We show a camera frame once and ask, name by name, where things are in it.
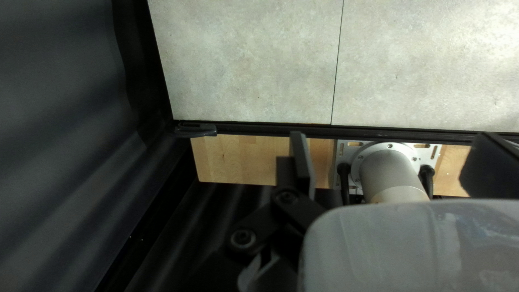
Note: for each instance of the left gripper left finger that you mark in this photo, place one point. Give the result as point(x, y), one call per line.
point(298, 170)

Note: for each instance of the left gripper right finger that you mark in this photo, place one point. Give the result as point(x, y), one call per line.
point(492, 170)

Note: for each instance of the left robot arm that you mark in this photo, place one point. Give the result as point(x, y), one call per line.
point(389, 174)

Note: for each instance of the black frame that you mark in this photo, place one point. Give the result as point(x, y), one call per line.
point(324, 130)

